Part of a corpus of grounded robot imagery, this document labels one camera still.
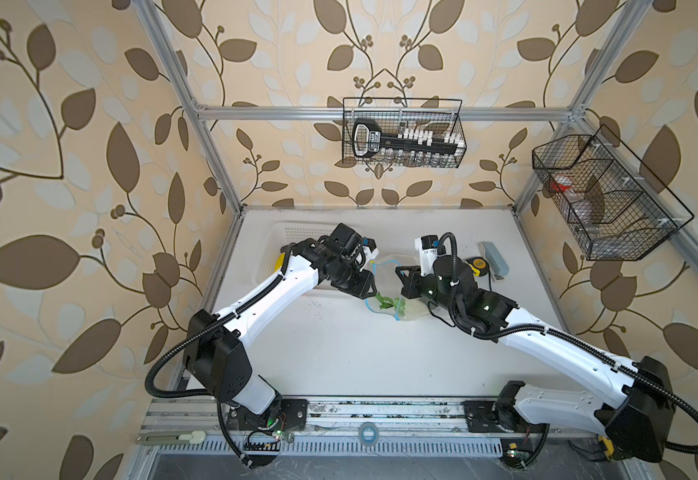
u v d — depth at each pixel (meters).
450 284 0.53
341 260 0.64
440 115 0.91
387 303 0.81
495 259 0.99
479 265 0.99
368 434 0.72
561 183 0.81
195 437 0.71
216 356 0.42
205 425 0.74
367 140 0.85
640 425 0.38
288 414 0.74
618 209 0.72
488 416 0.73
